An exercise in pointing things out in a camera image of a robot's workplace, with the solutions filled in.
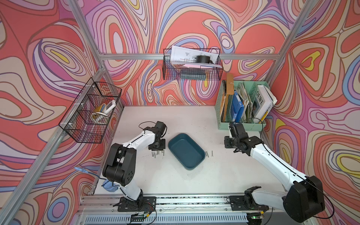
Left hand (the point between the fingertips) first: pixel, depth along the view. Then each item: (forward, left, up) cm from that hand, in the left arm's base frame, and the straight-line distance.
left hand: (161, 148), depth 92 cm
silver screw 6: (-2, +5, -4) cm, 6 cm away
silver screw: (-3, -30, -3) cm, 30 cm away
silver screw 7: (-4, +4, -3) cm, 6 cm away
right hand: (-2, -43, +8) cm, 44 cm away
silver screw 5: (-3, +6, -3) cm, 7 cm away
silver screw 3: (-1, -34, -3) cm, 34 cm away
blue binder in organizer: (+21, -51, +16) cm, 58 cm away
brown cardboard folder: (+22, -43, +31) cm, 57 cm away
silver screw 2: (-2, -31, -3) cm, 31 cm away
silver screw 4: (-2, -2, -3) cm, 4 cm away
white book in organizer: (+20, -66, +23) cm, 73 cm away
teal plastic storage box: (-2, -19, -3) cm, 19 cm away
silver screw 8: (-2, +2, -3) cm, 4 cm away
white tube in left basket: (+9, +25, +30) cm, 40 cm away
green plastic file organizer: (+18, -64, +1) cm, 66 cm away
